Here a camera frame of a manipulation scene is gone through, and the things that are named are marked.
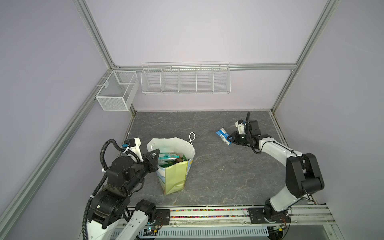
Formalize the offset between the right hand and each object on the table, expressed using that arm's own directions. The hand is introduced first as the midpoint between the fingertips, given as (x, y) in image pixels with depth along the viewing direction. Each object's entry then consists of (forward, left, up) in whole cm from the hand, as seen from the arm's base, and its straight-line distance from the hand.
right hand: (227, 137), depth 92 cm
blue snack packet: (+1, +2, +1) cm, 2 cm away
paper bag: (-27, +30, +5) cm, 41 cm away
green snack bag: (-14, +26, 0) cm, 30 cm away
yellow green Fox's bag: (-20, +35, +5) cm, 41 cm away
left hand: (-22, +34, +22) cm, 46 cm away
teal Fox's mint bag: (-18, +33, +10) cm, 39 cm away
